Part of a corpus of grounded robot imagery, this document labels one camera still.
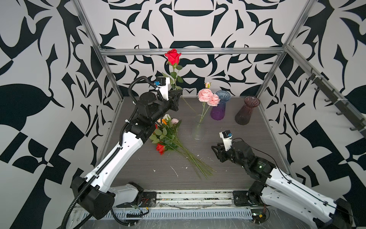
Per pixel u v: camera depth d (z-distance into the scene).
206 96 0.70
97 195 0.37
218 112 1.11
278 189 0.50
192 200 0.76
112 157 0.42
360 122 0.50
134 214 0.73
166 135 0.90
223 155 0.67
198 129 0.91
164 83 0.55
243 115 1.05
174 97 0.56
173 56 0.52
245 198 0.74
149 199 0.74
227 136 0.66
